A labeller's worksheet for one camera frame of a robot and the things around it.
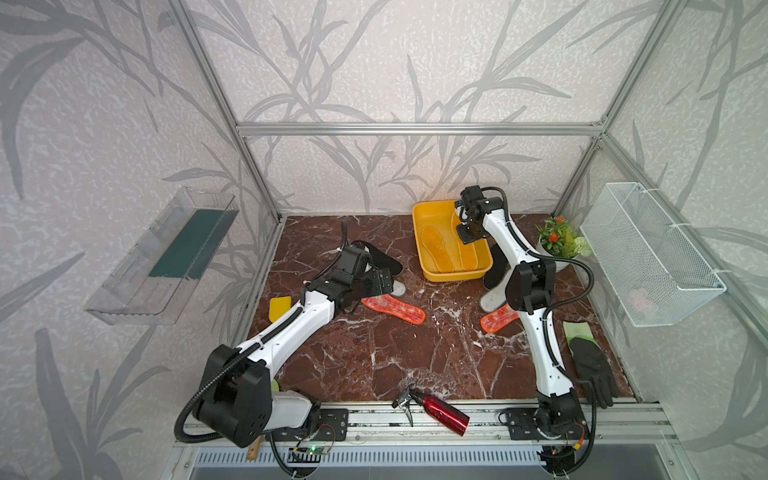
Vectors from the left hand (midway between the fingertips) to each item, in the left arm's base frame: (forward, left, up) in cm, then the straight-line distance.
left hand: (381, 281), depth 85 cm
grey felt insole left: (+5, -5, -14) cm, 16 cm away
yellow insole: (+26, -18, -13) cm, 34 cm away
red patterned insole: (-1, -3, -13) cm, 14 cm away
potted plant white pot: (+15, -55, +2) cm, 57 cm away
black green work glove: (-21, -59, -13) cm, 64 cm away
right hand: (+24, -29, -6) cm, 39 cm away
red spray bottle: (-31, -14, -11) cm, 36 cm away
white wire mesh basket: (-10, -60, +21) cm, 64 cm away
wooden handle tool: (-39, +28, -11) cm, 49 cm away
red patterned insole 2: (-6, -36, -13) cm, 39 cm away
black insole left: (+19, +2, -16) cm, 25 cm away
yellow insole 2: (+17, -29, -9) cm, 35 cm away
